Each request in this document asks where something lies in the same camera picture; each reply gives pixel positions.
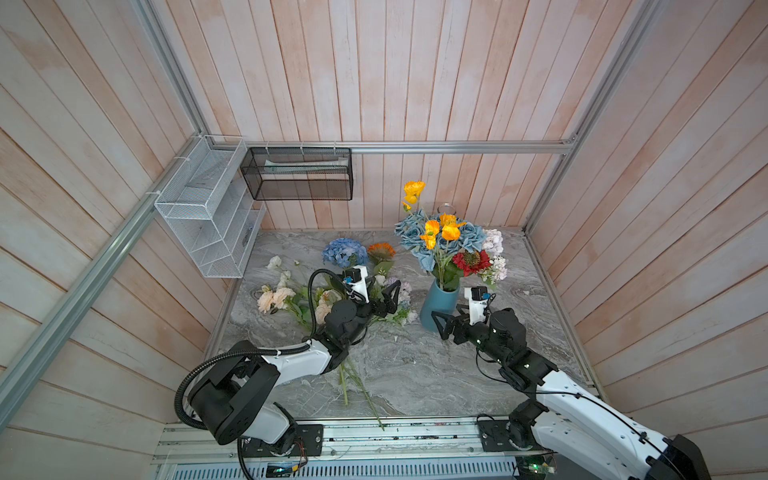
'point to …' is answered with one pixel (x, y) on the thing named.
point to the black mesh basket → (300, 173)
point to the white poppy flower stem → (275, 262)
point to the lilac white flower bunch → (493, 243)
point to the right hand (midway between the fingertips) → (445, 309)
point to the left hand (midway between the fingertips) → (389, 285)
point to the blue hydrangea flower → (345, 252)
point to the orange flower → (383, 252)
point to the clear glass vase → (446, 208)
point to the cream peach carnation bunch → (275, 298)
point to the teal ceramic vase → (437, 300)
